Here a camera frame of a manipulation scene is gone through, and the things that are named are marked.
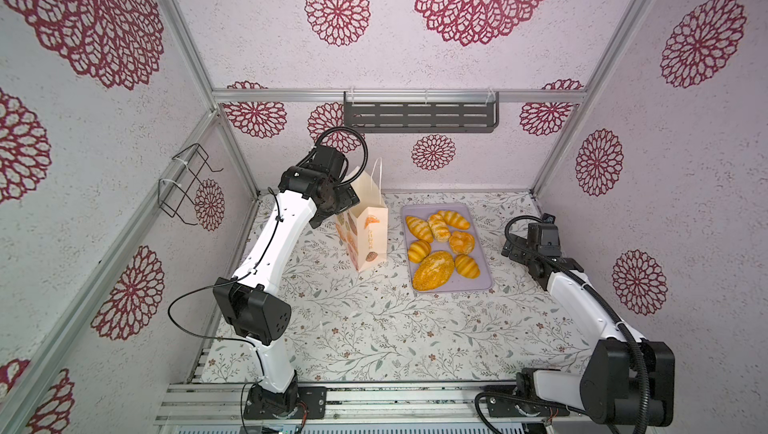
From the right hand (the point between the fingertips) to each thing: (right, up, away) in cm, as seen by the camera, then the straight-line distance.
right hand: (527, 242), depth 86 cm
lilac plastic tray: (-18, -14, +10) cm, 25 cm away
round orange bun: (-15, -1, +14) cm, 21 cm away
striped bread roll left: (-28, +3, +18) cm, 34 cm away
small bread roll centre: (-22, +4, +20) cm, 29 cm away
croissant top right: (-15, +7, +23) cm, 28 cm away
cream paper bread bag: (-47, +4, -2) cm, 47 cm away
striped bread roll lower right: (-15, -8, +9) cm, 19 cm away
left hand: (-54, +9, -5) cm, 55 cm away
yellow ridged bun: (-30, -4, +13) cm, 33 cm away
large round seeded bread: (-26, -9, +6) cm, 28 cm away
